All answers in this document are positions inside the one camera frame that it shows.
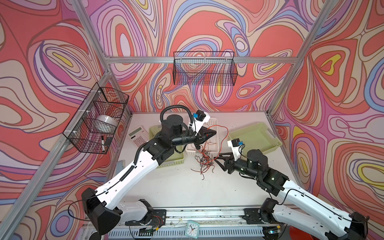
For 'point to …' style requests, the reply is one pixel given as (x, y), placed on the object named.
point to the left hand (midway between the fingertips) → (216, 132)
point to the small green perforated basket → (178, 158)
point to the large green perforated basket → (257, 136)
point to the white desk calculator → (139, 136)
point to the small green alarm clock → (192, 229)
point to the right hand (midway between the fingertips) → (217, 160)
